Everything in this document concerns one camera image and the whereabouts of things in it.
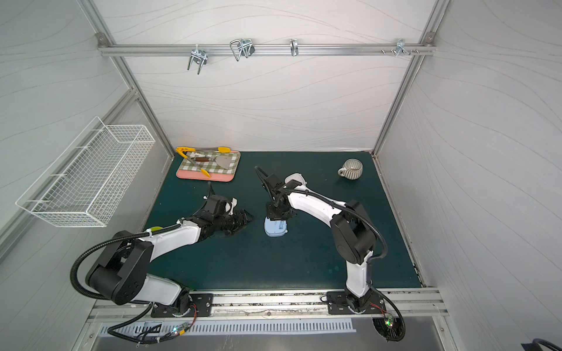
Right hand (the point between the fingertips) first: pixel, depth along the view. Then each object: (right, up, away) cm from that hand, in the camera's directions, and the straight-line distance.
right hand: (273, 216), depth 89 cm
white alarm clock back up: (+10, +16, +17) cm, 25 cm away
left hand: (-8, -2, -1) cm, 8 cm away
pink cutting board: (-40, +16, +21) cm, 48 cm away
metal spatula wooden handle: (-29, +24, +27) cm, 46 cm away
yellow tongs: (-51, +30, +30) cm, 67 cm away
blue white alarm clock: (+1, -5, 0) cm, 5 cm away
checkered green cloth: (-35, +22, +26) cm, 49 cm away
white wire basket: (-58, +14, -21) cm, 63 cm away
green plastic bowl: (-47, -4, -2) cm, 47 cm away
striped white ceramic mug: (+38, +20, +16) cm, 46 cm away
